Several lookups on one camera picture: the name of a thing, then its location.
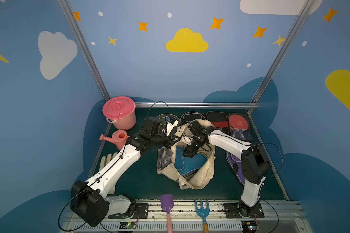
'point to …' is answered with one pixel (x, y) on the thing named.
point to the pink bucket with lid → (121, 111)
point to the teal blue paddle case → (185, 164)
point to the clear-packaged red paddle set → (239, 127)
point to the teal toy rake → (204, 212)
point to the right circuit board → (249, 226)
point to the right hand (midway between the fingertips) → (189, 147)
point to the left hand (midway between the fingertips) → (182, 138)
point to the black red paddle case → (219, 119)
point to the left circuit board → (128, 225)
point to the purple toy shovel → (167, 203)
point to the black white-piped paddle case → (191, 116)
